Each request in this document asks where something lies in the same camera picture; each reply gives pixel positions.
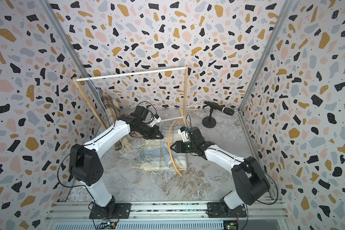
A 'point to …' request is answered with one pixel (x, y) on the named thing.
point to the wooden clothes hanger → (171, 158)
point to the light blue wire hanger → (102, 100)
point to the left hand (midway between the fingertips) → (164, 136)
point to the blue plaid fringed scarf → (156, 155)
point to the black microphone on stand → (209, 121)
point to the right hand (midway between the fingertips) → (172, 148)
